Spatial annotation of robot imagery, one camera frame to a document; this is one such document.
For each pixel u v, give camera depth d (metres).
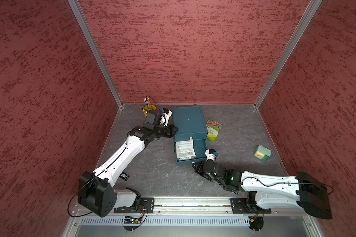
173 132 0.79
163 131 0.67
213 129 1.05
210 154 0.73
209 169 0.58
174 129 0.79
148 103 1.01
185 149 0.85
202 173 0.69
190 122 0.83
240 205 0.74
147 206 0.74
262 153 0.89
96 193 0.39
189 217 0.71
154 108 1.06
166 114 0.71
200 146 0.87
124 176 0.81
